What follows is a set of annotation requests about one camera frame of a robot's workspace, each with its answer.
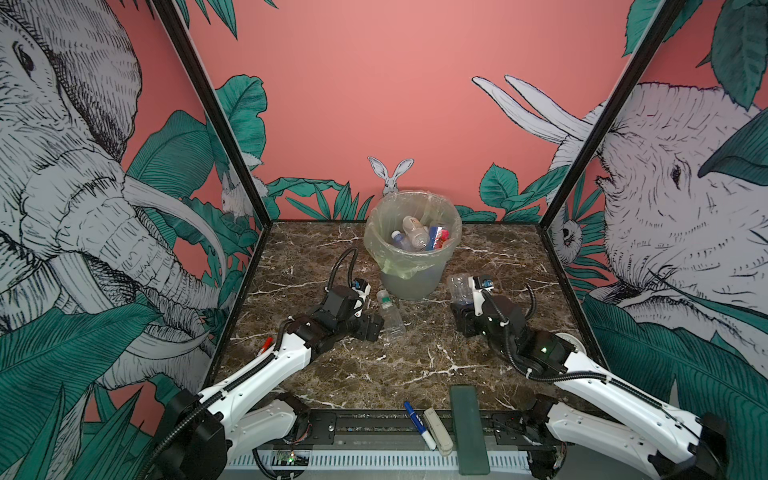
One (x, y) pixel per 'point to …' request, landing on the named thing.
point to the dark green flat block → (469, 431)
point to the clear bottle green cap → (394, 329)
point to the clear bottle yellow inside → (417, 233)
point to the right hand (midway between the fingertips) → (457, 301)
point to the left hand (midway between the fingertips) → (371, 313)
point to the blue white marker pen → (420, 426)
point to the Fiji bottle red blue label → (436, 237)
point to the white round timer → (573, 340)
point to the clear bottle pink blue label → (400, 240)
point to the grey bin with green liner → (411, 275)
